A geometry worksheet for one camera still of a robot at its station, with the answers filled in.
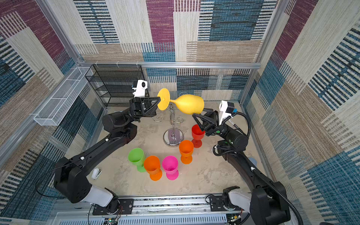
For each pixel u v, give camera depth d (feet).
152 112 1.69
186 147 2.75
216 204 2.39
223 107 1.61
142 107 1.65
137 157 2.66
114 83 3.56
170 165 2.57
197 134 2.68
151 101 1.75
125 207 2.45
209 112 1.84
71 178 1.34
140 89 1.76
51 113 2.30
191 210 2.40
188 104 1.73
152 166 2.65
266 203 1.30
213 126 1.72
